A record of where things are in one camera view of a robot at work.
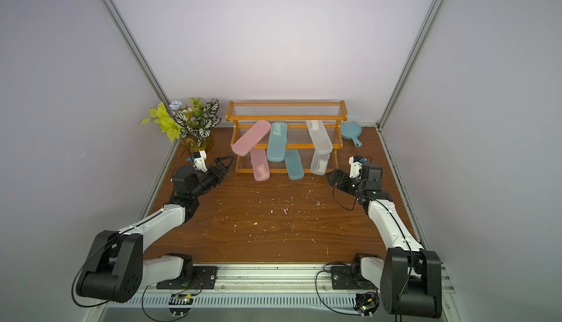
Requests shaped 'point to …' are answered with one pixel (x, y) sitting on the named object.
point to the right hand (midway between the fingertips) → (337, 174)
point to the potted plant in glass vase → (191, 123)
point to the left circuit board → (180, 299)
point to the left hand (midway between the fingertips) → (233, 162)
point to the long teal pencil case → (276, 142)
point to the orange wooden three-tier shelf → (291, 134)
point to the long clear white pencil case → (320, 137)
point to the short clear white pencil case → (320, 159)
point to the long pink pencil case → (246, 142)
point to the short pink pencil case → (260, 163)
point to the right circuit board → (367, 303)
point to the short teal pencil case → (294, 164)
